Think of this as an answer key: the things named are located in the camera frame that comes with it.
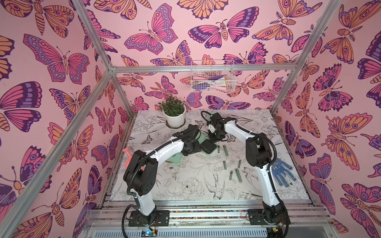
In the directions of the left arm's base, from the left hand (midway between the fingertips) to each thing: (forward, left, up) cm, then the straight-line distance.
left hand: (198, 149), depth 91 cm
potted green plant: (+25, +16, +10) cm, 31 cm away
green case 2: (+5, -6, -6) cm, 10 cm away
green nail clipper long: (-14, -24, -8) cm, 29 cm away
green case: (-3, +14, -7) cm, 16 cm away
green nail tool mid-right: (-6, -26, -7) cm, 27 cm away
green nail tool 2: (-7, -17, -8) cm, 20 cm away
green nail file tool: (-13, -19, -7) cm, 25 cm away
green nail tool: (+4, -19, -8) cm, 21 cm away
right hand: (+12, -10, -6) cm, 17 cm away
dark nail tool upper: (+5, -14, -8) cm, 17 cm away
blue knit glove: (-13, -48, -7) cm, 51 cm away
